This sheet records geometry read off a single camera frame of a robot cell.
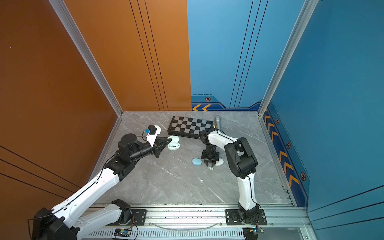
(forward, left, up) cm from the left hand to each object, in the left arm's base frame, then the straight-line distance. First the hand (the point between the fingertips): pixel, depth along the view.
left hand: (170, 138), depth 72 cm
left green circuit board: (-35, +22, -30) cm, 51 cm away
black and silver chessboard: (+26, -7, -23) cm, 35 cm away
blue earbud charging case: (0, -13, -26) cm, 29 cm away
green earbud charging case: (-3, -2, -1) cm, 4 cm away
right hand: (-1, -19, -27) cm, 33 cm away
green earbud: (-4, -22, -26) cm, 34 cm away
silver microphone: (+32, -28, -25) cm, 49 cm away
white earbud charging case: (-2, -27, -22) cm, 35 cm away
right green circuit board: (-34, -42, -26) cm, 60 cm away
